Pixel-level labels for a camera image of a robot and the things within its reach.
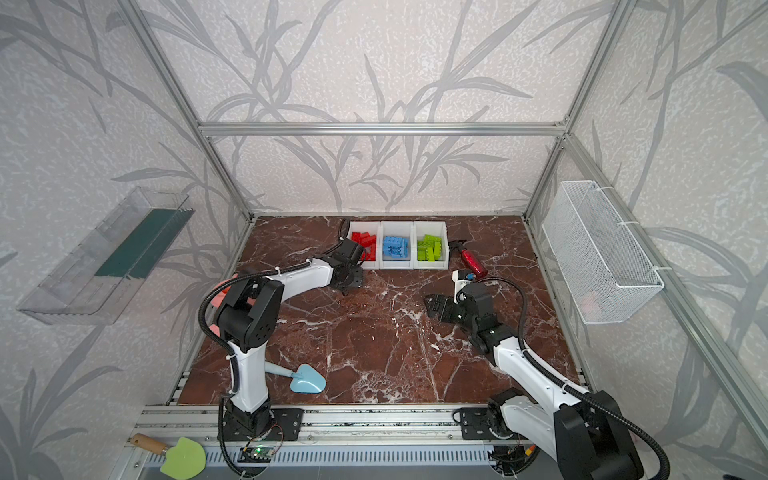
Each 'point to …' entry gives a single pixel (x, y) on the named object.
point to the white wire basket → (603, 268)
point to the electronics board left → (261, 454)
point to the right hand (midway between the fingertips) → (435, 290)
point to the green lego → (430, 249)
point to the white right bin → (436, 228)
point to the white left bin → (374, 229)
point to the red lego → (369, 244)
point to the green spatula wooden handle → (185, 459)
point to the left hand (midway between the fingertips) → (357, 270)
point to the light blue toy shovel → (305, 379)
